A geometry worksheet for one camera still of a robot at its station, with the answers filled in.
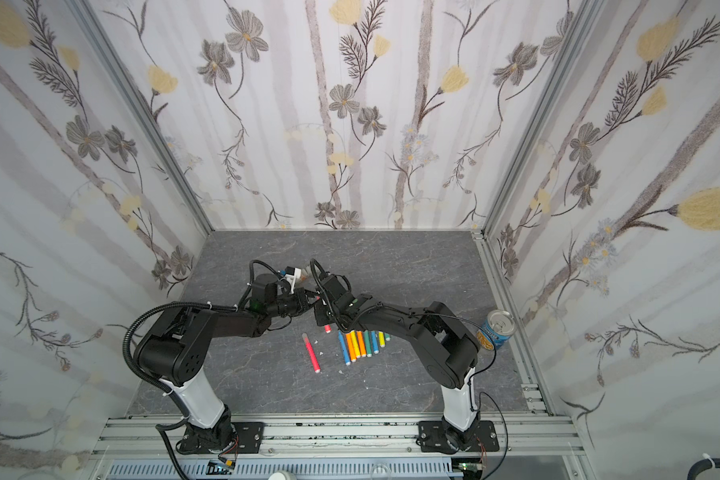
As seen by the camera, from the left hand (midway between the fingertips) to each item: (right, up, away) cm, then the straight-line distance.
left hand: (319, 290), depth 91 cm
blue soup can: (+53, -10, -7) cm, 54 cm away
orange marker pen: (+13, -17, -1) cm, 21 cm away
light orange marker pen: (+10, -17, -2) cm, 20 cm away
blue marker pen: (+17, -16, 0) cm, 24 cm away
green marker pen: (+21, -15, 0) cm, 26 cm away
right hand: (-2, -3, -3) cm, 5 cm away
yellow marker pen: (+19, -15, 0) cm, 24 cm away
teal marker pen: (+15, -17, -2) cm, 23 cm away
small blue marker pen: (+8, -17, -2) cm, 19 cm away
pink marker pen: (-1, -20, -5) cm, 21 cm away
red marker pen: (+3, -11, -3) cm, 12 cm away
